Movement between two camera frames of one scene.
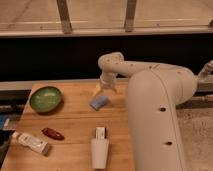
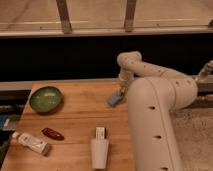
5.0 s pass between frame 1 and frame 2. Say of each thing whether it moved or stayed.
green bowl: stayed
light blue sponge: moved
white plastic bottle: stayed
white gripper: moved
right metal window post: stayed
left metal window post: stayed
